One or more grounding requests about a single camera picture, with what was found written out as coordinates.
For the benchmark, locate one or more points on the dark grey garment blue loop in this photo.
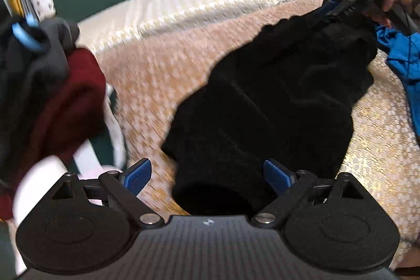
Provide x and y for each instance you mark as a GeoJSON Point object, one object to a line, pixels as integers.
{"type": "Point", "coordinates": [29, 70]}

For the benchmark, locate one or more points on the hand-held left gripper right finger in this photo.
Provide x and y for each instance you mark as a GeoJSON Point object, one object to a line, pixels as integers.
{"type": "Point", "coordinates": [277, 176]}

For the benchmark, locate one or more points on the person's right forearm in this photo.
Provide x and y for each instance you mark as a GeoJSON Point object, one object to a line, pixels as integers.
{"type": "Point", "coordinates": [415, 1]}

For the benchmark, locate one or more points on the green white striped garment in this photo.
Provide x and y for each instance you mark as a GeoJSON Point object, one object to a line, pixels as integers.
{"type": "Point", "coordinates": [111, 132]}

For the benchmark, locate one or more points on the maroon garment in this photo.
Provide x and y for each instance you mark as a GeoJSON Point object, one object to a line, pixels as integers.
{"type": "Point", "coordinates": [72, 103]}

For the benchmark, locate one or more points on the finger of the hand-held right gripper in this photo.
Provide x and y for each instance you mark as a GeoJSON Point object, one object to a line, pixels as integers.
{"type": "Point", "coordinates": [329, 7]}

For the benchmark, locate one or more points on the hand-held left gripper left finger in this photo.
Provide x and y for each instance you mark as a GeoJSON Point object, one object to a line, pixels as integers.
{"type": "Point", "coordinates": [137, 176]}

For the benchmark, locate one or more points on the black fleece garment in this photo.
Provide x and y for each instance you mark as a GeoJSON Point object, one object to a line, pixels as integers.
{"type": "Point", "coordinates": [279, 96]}

